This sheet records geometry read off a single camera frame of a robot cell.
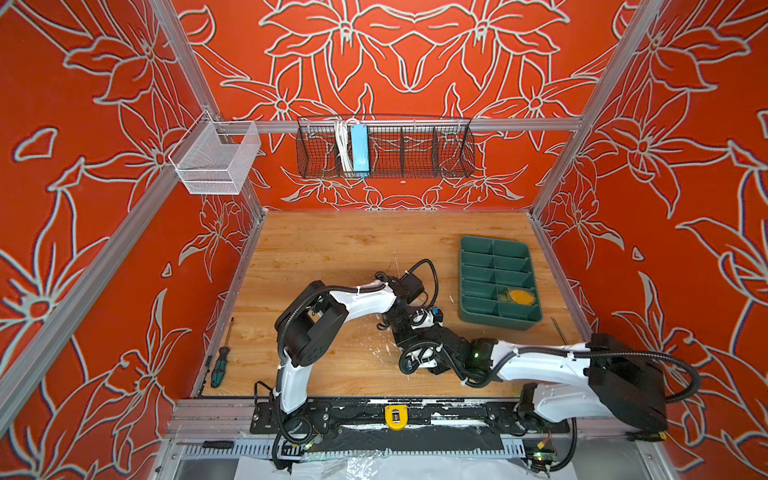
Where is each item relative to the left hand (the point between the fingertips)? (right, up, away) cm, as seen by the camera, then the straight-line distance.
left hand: (416, 346), depth 84 cm
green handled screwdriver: (-55, -5, -4) cm, 55 cm away
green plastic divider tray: (+28, +17, +11) cm, 34 cm away
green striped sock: (+31, +14, +4) cm, 34 cm away
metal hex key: (+44, +3, +4) cm, 44 cm away
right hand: (+1, +2, +1) cm, 2 cm away
